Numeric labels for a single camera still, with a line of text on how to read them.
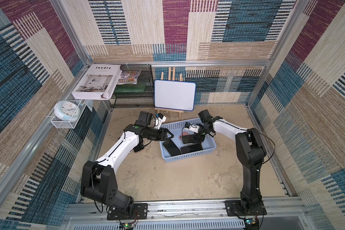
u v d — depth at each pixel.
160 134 0.72
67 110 0.67
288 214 0.74
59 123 0.67
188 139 1.03
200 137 0.88
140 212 0.73
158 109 1.08
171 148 0.95
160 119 0.76
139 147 0.58
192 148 0.98
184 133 1.05
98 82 0.75
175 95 1.03
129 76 0.85
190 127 0.87
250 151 0.54
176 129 1.02
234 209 0.73
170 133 0.78
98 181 0.42
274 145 0.97
